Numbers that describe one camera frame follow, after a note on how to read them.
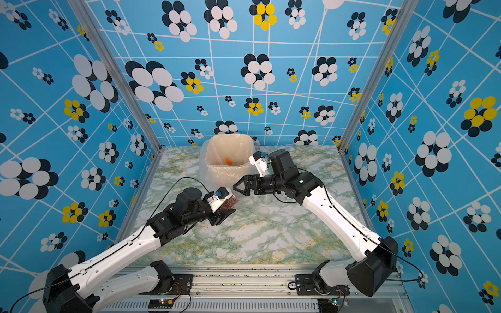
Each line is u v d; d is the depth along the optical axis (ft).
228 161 3.22
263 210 3.08
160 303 2.37
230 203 2.30
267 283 2.47
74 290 1.28
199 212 2.00
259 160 2.09
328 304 2.37
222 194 2.02
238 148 3.07
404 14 2.27
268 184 1.94
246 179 1.96
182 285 2.40
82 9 2.25
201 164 2.61
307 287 2.37
